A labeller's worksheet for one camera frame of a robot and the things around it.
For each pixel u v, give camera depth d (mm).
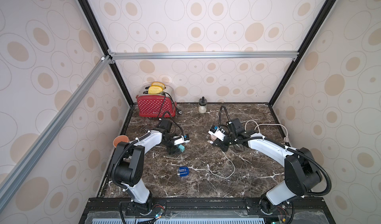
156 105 1029
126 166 465
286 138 998
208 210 730
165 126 760
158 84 1060
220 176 833
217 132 761
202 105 1093
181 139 806
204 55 907
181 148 916
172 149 813
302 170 443
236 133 686
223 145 762
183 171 832
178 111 1122
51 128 543
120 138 897
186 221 702
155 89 1027
